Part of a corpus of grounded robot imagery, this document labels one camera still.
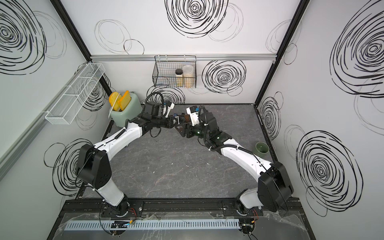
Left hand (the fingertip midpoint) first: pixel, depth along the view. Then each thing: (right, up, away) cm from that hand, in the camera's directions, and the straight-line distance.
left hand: (179, 121), depth 84 cm
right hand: (+1, -2, -10) cm, 11 cm away
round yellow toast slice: (-43, +14, +9) cm, 47 cm away
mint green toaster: (-34, +7, +16) cm, 38 cm away
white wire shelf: (-54, +6, -12) cm, 56 cm away
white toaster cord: (-44, +7, +10) cm, 46 cm away
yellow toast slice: (-35, +13, +9) cm, 39 cm away
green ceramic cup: (+50, -17, +4) cm, 53 cm away
